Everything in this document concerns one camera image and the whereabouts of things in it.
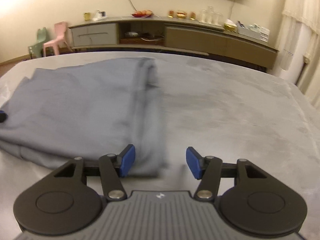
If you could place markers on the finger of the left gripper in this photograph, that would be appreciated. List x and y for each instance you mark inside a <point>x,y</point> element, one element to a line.
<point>3,116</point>

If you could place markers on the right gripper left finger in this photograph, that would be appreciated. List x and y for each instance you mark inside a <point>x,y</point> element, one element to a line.
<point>74,195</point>

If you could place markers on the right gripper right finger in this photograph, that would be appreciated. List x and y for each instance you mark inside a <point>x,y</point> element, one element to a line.
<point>246,197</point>

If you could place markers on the grey garment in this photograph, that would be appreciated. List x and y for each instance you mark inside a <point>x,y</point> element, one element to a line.
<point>88,111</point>

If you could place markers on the green plastic chair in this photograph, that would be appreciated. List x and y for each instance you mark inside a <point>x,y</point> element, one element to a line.
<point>36,50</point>

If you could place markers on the pink plastic chair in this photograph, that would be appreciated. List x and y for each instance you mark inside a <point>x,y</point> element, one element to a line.
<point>60,32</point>

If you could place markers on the white standing air conditioner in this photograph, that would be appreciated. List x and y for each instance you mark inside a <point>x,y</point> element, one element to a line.
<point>290,59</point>

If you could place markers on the white box on sideboard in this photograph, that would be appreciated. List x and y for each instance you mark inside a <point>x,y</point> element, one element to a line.
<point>254,31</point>

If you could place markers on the red fruit plate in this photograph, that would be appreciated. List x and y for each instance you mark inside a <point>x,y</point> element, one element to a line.
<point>142,14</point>

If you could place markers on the long low sideboard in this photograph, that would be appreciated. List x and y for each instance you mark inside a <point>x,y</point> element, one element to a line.
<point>163,34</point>

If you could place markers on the cream curtain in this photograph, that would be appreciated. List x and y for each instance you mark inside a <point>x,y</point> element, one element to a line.
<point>306,12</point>

